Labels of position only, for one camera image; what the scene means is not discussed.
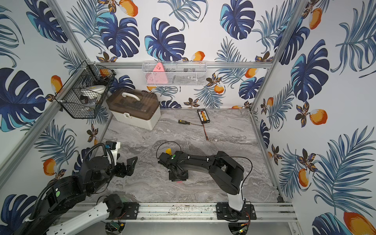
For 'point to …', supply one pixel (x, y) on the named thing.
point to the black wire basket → (83, 96)
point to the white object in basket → (93, 90)
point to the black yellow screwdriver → (183, 122)
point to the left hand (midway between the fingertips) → (128, 155)
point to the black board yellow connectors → (203, 115)
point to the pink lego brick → (179, 181)
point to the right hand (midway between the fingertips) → (177, 179)
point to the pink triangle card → (158, 76)
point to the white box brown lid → (134, 107)
